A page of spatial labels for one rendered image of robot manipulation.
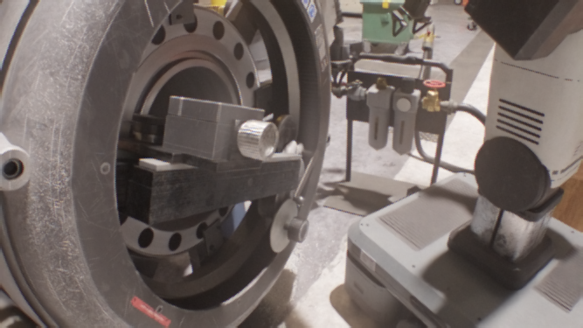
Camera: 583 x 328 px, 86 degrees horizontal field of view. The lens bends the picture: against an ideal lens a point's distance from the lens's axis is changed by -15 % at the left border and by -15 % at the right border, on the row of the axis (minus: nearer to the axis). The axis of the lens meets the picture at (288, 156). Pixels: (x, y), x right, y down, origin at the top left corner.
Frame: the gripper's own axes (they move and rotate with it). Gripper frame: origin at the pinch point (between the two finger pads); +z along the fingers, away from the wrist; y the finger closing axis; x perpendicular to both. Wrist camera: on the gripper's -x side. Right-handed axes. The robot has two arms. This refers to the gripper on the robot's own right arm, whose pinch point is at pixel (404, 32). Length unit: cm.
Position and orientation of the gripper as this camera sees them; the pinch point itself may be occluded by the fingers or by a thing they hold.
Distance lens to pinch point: 131.3
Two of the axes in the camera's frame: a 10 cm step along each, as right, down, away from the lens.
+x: 4.6, 7.8, -4.3
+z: -2.1, 5.7, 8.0
